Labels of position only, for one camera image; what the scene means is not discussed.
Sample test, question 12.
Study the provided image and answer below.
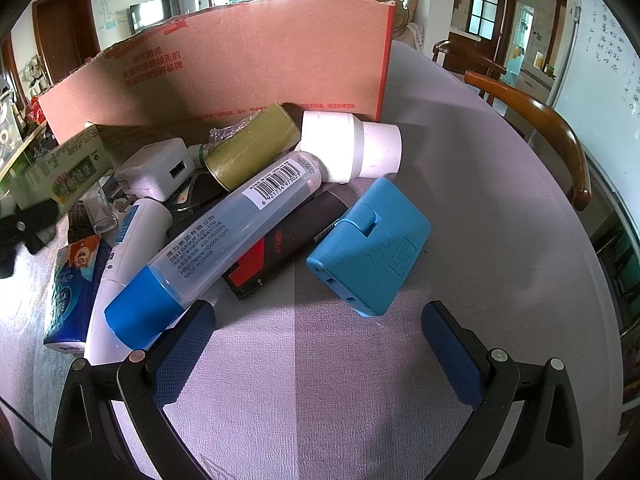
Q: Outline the white plastic tube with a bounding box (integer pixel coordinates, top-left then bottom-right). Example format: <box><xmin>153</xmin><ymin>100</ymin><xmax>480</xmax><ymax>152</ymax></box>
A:
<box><xmin>84</xmin><ymin>198</ymin><xmax>173</xmax><ymax>366</ymax></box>

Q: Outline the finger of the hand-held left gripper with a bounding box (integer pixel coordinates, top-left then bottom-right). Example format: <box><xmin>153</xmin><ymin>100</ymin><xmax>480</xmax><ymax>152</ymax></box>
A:
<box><xmin>0</xmin><ymin>199</ymin><xmax>60</xmax><ymax>256</ymax></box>

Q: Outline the wooden chair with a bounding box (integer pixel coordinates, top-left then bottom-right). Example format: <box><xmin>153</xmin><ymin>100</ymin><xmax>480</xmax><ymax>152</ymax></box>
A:
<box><xmin>464</xmin><ymin>71</ymin><xmax>592</xmax><ymax>212</ymax></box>
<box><xmin>432</xmin><ymin>40</ymin><xmax>507</xmax><ymax>80</ymax></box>

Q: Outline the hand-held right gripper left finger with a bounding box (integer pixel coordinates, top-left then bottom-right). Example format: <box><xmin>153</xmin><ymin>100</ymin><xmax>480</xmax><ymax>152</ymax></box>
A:
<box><xmin>51</xmin><ymin>300</ymin><xmax>217</xmax><ymax>480</ymax></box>

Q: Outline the clear glue stick blue cap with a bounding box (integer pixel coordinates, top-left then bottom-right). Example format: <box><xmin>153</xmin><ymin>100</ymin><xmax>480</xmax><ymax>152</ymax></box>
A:
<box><xmin>104</xmin><ymin>152</ymin><xmax>321</xmax><ymax>351</ymax></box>

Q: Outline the wooden door with window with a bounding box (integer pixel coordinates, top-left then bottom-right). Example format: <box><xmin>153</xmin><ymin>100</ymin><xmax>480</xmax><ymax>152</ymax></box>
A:
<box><xmin>450</xmin><ymin>0</ymin><xmax>518</xmax><ymax>57</ymax></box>

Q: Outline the blue tissue packet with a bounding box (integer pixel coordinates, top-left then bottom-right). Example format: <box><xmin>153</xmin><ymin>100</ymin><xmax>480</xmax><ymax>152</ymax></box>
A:
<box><xmin>42</xmin><ymin>235</ymin><xmax>113</xmax><ymax>357</ymax></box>

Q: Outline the white power adapter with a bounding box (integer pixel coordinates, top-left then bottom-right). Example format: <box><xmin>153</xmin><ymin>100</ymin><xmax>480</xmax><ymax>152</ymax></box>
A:
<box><xmin>114</xmin><ymin>137</ymin><xmax>196</xmax><ymax>202</ymax></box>

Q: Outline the whiteboard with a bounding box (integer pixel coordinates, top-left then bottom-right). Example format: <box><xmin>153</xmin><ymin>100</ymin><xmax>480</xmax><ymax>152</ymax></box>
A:
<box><xmin>552</xmin><ymin>0</ymin><xmax>640</xmax><ymax>211</ymax></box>

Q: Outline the brown wooden door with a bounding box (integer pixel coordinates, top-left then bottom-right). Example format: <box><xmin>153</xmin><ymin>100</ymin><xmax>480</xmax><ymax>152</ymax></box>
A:
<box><xmin>32</xmin><ymin>0</ymin><xmax>101</xmax><ymax>86</ymax></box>

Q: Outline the cloth covered desktop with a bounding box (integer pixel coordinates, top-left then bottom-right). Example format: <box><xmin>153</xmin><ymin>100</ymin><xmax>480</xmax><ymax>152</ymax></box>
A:
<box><xmin>0</xmin><ymin>40</ymin><xmax>626</xmax><ymax>480</ymax></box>

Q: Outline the white plastic pipe fitting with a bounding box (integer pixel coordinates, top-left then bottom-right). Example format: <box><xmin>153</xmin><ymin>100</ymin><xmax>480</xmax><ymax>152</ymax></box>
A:
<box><xmin>294</xmin><ymin>111</ymin><xmax>402</xmax><ymax>184</ymax></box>

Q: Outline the brown cardboard box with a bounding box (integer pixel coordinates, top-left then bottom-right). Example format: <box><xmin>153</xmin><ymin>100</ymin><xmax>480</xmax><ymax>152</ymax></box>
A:
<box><xmin>39</xmin><ymin>0</ymin><xmax>397</xmax><ymax>147</ymax></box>

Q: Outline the olive green metal can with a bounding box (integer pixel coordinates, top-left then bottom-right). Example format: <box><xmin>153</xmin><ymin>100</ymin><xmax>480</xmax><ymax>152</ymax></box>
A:
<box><xmin>204</xmin><ymin>102</ymin><xmax>302</xmax><ymax>192</ymax></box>

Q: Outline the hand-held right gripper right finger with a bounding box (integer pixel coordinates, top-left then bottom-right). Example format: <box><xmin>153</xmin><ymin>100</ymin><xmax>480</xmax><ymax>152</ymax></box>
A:
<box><xmin>415</xmin><ymin>301</ymin><xmax>623</xmax><ymax>480</ymax></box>

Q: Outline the blue plastic charger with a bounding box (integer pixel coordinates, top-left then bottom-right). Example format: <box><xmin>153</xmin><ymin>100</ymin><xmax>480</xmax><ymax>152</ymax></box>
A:
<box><xmin>306</xmin><ymin>177</ymin><xmax>432</xmax><ymax>318</ymax></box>

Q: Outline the green and white carton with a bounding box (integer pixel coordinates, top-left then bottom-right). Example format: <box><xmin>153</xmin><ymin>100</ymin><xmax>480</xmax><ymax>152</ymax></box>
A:
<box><xmin>0</xmin><ymin>125</ymin><xmax>115</xmax><ymax>211</ymax></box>

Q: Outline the wall television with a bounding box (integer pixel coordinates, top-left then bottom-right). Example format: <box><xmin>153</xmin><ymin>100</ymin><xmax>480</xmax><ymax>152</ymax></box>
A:
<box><xmin>129</xmin><ymin>0</ymin><xmax>171</xmax><ymax>36</ymax></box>

